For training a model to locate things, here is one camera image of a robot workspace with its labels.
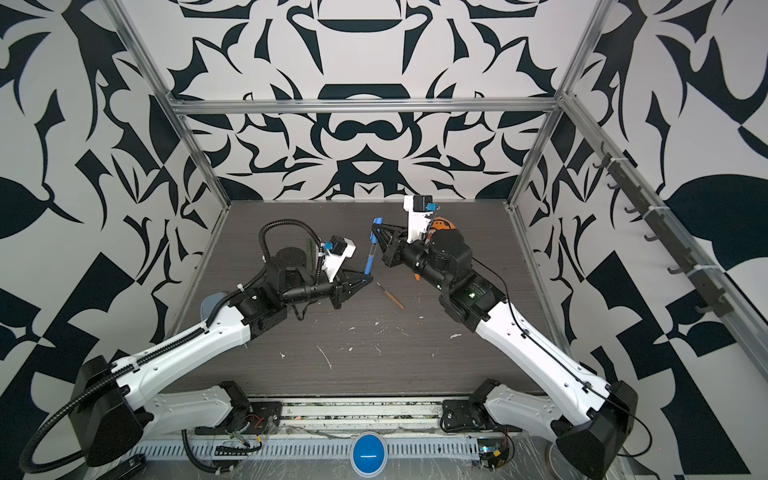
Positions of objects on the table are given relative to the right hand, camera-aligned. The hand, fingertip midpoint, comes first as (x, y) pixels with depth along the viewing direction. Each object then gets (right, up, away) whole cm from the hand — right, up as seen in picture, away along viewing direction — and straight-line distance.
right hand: (374, 226), depth 62 cm
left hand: (-1, -10, +6) cm, 11 cm away
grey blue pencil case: (-52, -23, +30) cm, 64 cm away
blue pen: (-1, -7, +4) cm, 8 cm away
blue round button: (-2, -51, +6) cm, 52 cm away
